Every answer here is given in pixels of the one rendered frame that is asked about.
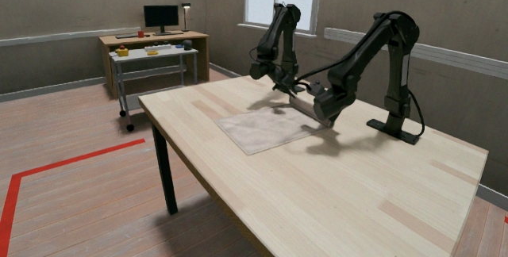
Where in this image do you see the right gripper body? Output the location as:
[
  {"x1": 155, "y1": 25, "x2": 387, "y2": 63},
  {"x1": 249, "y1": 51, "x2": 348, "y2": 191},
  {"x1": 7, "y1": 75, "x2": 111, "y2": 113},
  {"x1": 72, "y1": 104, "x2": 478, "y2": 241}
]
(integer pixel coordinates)
[{"x1": 267, "y1": 67, "x2": 292, "y2": 91}]

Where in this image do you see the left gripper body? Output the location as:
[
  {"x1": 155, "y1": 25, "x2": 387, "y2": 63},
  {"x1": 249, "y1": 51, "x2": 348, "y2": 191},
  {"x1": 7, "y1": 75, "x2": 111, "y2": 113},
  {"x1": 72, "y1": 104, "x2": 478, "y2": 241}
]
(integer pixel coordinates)
[{"x1": 308, "y1": 83, "x2": 342, "y2": 123}]

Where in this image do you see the beige cloth towel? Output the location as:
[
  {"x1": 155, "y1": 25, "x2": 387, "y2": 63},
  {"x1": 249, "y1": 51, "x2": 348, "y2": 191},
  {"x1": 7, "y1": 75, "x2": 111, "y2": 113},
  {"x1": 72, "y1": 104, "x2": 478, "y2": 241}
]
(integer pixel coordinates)
[{"x1": 213, "y1": 91, "x2": 335, "y2": 155}]

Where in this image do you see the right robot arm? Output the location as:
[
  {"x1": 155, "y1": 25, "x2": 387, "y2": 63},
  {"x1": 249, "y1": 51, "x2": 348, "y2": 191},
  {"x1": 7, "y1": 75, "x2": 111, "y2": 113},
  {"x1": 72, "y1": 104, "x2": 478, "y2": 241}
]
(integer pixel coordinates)
[{"x1": 249, "y1": 3, "x2": 301, "y2": 86}]

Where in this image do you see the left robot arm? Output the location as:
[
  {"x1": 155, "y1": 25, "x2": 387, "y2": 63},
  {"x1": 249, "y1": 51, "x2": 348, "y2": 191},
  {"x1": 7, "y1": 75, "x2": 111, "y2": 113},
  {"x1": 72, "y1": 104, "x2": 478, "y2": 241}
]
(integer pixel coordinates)
[{"x1": 306, "y1": 13, "x2": 420, "y2": 145}]

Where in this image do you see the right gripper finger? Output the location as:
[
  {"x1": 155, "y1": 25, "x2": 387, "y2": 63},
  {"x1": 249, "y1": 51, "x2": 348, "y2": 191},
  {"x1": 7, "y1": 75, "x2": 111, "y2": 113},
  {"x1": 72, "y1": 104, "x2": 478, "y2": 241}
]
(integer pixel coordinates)
[
  {"x1": 287, "y1": 80, "x2": 298, "y2": 95},
  {"x1": 279, "y1": 86, "x2": 295, "y2": 98}
]

